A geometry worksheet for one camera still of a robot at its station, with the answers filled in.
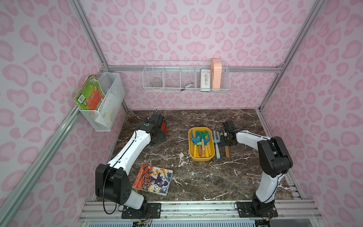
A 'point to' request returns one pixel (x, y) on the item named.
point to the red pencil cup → (164, 127)
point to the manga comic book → (153, 179)
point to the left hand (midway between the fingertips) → (156, 137)
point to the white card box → (205, 80)
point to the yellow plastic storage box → (211, 145)
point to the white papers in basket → (109, 108)
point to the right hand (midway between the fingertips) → (224, 140)
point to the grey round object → (157, 84)
